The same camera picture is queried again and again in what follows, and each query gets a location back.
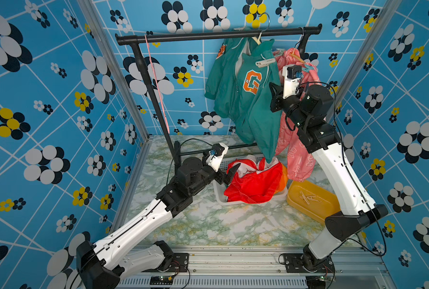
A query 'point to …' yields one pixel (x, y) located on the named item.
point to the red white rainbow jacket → (253, 182)
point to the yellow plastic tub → (312, 200)
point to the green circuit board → (161, 280)
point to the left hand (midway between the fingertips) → (232, 154)
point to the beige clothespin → (308, 197)
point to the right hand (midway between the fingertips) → (277, 80)
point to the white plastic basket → (219, 188)
